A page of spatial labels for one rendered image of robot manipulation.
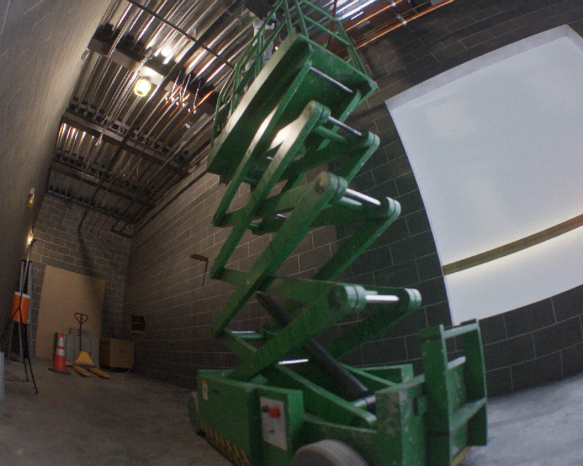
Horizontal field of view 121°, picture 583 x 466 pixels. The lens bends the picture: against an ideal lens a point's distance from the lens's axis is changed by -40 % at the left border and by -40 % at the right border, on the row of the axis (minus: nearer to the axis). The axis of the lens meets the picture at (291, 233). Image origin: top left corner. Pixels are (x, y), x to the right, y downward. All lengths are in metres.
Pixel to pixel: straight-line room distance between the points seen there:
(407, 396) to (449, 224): 2.02
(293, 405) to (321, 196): 0.78
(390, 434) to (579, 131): 2.91
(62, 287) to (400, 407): 8.03
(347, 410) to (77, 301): 7.73
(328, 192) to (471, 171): 1.90
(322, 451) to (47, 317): 7.73
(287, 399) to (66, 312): 7.52
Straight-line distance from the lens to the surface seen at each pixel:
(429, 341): 0.80
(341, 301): 0.92
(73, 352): 6.86
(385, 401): 0.76
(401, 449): 0.77
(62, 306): 8.17
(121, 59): 4.60
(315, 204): 1.11
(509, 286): 2.45
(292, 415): 1.00
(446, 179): 2.76
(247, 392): 1.17
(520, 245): 2.40
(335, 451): 0.82
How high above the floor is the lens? 0.59
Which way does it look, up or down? 25 degrees up
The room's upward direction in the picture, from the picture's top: 4 degrees counter-clockwise
